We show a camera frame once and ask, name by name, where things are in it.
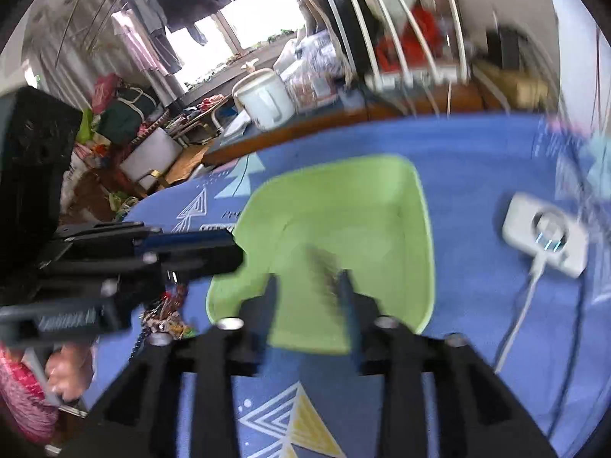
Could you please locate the colourful jewelry pile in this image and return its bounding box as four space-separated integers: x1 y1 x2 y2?
128 284 197 361

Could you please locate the person's hand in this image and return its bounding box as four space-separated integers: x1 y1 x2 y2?
45 343 94 402

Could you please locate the white storage box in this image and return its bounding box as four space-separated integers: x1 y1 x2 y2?
119 128 183 190

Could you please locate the dark green bag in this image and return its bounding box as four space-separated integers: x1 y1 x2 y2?
97 86 158 146

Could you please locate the blue patterned table cloth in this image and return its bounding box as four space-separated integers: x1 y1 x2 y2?
128 115 610 457

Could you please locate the white electric kettle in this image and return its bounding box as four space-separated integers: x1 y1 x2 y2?
232 59 296 131

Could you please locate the green plastic tray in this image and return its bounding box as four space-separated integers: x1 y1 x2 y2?
206 155 435 355

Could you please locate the white charger hub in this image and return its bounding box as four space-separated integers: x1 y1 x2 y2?
501 192 589 278

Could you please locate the snack bag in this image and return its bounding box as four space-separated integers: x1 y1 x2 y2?
281 30 345 114

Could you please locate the black monitor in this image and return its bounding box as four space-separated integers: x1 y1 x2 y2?
309 0 381 85

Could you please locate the white wifi router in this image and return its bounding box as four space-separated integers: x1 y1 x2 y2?
346 0 470 92

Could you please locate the dark blue cable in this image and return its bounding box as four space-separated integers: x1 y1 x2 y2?
546 171 593 440

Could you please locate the white charger cable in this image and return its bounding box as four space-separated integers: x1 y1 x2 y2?
493 251 550 374

